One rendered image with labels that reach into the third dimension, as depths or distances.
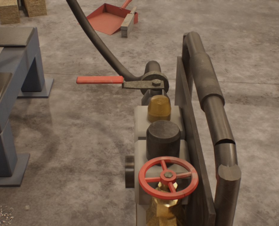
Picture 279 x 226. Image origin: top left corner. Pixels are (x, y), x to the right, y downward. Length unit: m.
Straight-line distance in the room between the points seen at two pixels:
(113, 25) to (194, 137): 1.71
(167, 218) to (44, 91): 1.19
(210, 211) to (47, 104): 1.18
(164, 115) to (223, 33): 1.55
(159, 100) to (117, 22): 1.65
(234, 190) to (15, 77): 0.97
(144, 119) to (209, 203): 0.23
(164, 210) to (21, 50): 1.01
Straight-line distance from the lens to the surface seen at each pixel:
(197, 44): 0.66
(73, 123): 1.47
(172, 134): 0.56
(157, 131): 0.56
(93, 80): 0.73
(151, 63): 0.86
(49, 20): 2.35
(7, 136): 1.23
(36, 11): 2.41
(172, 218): 0.53
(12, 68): 1.33
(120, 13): 2.34
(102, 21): 2.28
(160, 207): 0.52
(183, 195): 0.48
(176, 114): 0.68
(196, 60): 0.61
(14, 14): 2.34
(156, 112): 0.64
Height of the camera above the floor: 0.84
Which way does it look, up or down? 34 degrees down
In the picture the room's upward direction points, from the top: straight up
